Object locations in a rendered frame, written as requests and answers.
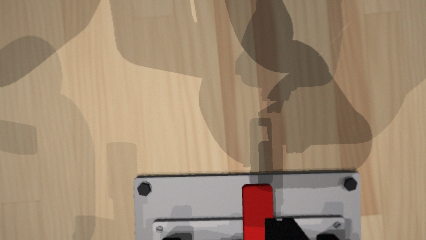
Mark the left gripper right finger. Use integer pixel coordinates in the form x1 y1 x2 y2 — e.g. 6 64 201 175
280 218 310 240

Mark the grey mounting plate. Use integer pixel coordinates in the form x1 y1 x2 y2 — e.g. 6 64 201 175
134 171 361 240

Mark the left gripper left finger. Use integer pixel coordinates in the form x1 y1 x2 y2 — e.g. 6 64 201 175
265 218 291 240

